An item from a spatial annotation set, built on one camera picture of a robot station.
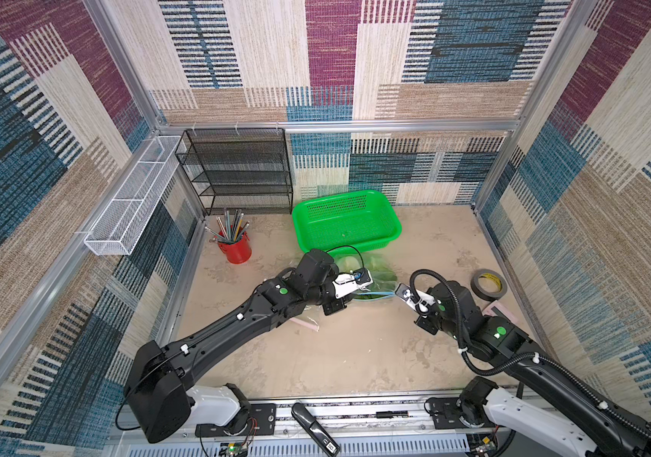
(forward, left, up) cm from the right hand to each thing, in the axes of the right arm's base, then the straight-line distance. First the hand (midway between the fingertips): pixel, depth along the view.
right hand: (423, 298), depth 77 cm
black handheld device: (-30, +26, -12) cm, 42 cm away
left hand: (+2, +19, +4) cm, 19 cm away
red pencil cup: (+25, +57, -11) cm, 64 cm away
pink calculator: (+4, -28, -15) cm, 32 cm away
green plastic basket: (+42, +19, -14) cm, 48 cm away
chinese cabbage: (+9, +9, -4) cm, 14 cm away
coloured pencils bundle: (+30, +60, -6) cm, 67 cm away
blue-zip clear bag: (+18, +19, -9) cm, 28 cm away
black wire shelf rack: (+52, +59, +5) cm, 79 cm away
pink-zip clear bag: (-1, +31, -10) cm, 33 cm away
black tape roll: (+9, -25, -15) cm, 31 cm away
